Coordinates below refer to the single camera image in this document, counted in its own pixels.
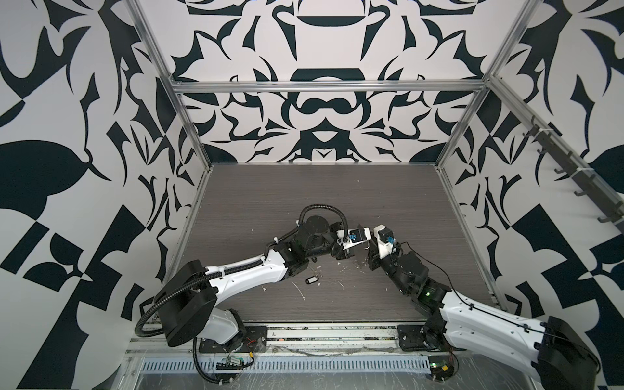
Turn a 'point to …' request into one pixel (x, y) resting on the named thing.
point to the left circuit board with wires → (234, 363)
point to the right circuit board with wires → (441, 366)
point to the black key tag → (311, 279)
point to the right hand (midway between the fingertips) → (366, 232)
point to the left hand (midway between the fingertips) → (362, 226)
